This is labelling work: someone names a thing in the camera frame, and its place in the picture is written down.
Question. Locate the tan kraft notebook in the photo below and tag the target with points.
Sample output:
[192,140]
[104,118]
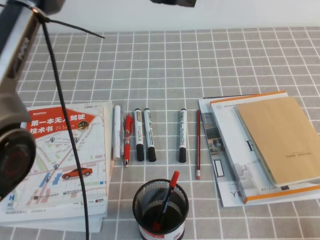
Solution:
[287,143]

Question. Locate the wooden pencil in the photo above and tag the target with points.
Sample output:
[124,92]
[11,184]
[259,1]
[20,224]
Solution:
[112,162]

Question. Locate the red capped marker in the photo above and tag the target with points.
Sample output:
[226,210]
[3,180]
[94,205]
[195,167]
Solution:
[157,225]

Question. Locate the red gel pen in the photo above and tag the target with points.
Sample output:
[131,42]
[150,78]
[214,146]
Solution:
[127,133]

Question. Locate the orange edged white book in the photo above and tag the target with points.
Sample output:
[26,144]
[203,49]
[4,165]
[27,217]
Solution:
[255,186]

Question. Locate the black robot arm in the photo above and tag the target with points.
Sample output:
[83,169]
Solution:
[19,24]

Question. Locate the black white marker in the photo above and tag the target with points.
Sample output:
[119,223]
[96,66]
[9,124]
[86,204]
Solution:
[183,136]
[149,135]
[139,135]

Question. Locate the black cable tie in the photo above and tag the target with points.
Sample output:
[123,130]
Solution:
[70,26]

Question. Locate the white exhibition booklet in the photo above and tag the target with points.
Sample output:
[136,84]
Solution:
[10,214]

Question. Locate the white pen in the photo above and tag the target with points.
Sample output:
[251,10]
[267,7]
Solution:
[117,133]

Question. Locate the white photo brochure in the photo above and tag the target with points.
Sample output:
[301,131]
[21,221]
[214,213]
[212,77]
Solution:
[227,188]

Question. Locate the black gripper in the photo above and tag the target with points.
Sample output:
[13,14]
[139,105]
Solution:
[182,3]

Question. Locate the dark red pencil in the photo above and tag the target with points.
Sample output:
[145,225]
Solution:
[198,146]

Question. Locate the red white map book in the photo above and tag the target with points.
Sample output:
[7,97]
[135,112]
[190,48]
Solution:
[60,172]

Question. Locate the black mesh pen holder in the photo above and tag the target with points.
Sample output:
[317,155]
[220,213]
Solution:
[146,207]

